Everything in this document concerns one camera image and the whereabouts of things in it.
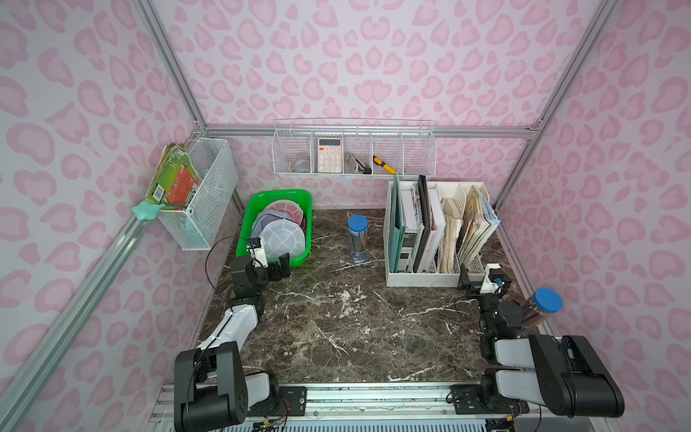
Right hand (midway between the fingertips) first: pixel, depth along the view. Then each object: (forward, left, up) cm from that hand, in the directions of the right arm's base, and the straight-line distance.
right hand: (479, 263), depth 82 cm
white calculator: (+35, +47, +15) cm, 61 cm away
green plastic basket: (+32, +81, -6) cm, 87 cm away
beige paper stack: (+13, +7, +5) cm, 15 cm away
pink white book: (+5, +14, +10) cm, 18 cm away
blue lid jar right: (-14, -11, +2) cm, 18 cm away
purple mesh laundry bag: (+19, +72, -1) cm, 74 cm away
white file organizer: (+22, -2, +5) cm, 23 cm away
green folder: (+5, +26, +13) cm, 29 cm away
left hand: (+4, +65, 0) cm, 65 cm away
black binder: (+4, +18, +13) cm, 22 cm away
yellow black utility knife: (+36, +30, +11) cm, 48 cm away
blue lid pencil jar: (+11, +37, +3) cm, 39 cm away
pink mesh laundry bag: (+32, +66, -11) cm, 74 cm away
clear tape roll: (+34, +59, +11) cm, 68 cm away
